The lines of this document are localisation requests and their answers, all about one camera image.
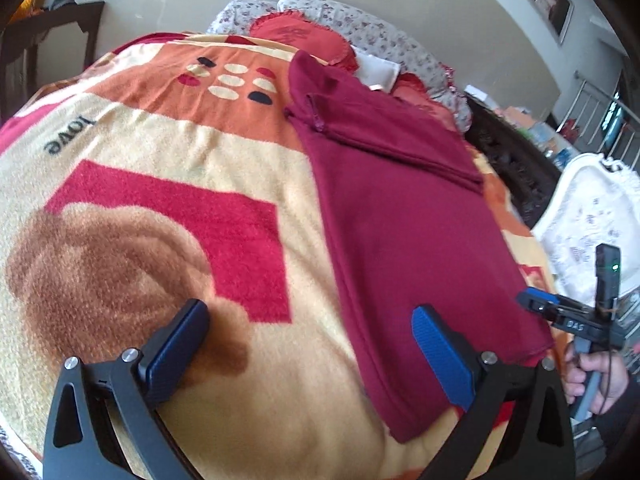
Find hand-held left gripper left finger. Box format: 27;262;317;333
42;298;211;480

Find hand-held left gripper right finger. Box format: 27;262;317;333
411;304;576;480

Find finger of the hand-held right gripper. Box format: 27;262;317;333
524;287;596;313
516;294;568;322

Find maroon sweater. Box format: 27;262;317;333
283;50;556;444

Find person's right forearm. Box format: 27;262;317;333
582;370;640;480

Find person's right hand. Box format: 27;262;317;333
565;342;632;416

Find white ornate chair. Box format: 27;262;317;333
530;152;640;306

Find dark carved wooden cabinet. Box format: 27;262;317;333
462;95;563;226

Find metal railing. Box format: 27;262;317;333
567;72;640;157

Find printed orange blanket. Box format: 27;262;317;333
0;32;557;480

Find white pillow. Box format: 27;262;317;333
350;45;401;92

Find floral pillows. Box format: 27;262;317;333
207;0;473;132

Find red ruffled heart pillow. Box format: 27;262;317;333
250;14;358;73

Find dark wooden chair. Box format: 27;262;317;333
0;1;106;122

